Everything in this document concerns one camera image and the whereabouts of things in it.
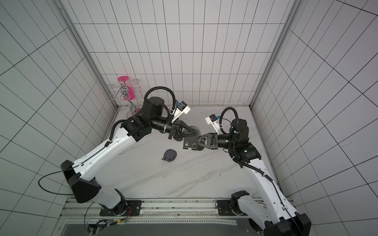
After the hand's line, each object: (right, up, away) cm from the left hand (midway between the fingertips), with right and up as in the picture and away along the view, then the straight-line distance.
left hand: (191, 138), depth 58 cm
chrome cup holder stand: (-42, +27, +34) cm, 60 cm away
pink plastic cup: (-49, +26, +56) cm, 79 cm away
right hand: (+2, -1, +4) cm, 5 cm away
